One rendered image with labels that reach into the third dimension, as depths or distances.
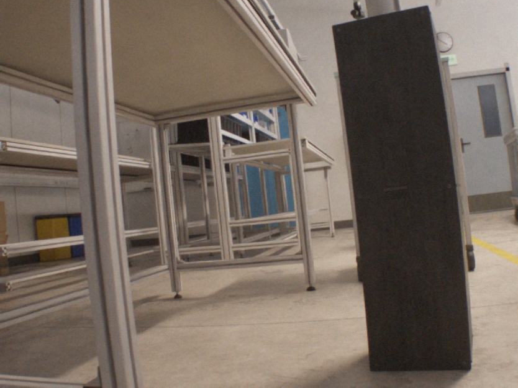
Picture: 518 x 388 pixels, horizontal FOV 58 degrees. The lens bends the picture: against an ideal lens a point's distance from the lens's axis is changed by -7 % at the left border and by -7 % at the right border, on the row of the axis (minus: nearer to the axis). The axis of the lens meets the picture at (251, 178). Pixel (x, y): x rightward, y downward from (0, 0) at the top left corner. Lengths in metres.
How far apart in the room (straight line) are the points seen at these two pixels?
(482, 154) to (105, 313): 7.42
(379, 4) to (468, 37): 6.84
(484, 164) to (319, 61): 2.97
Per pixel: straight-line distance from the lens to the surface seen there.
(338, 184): 7.71
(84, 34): 0.79
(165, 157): 2.66
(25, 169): 3.88
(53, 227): 6.98
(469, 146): 7.90
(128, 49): 1.70
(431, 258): 1.19
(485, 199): 7.90
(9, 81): 1.77
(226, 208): 3.89
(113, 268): 0.71
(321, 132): 7.79
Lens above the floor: 0.42
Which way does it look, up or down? 4 degrees up
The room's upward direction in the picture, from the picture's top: 6 degrees counter-clockwise
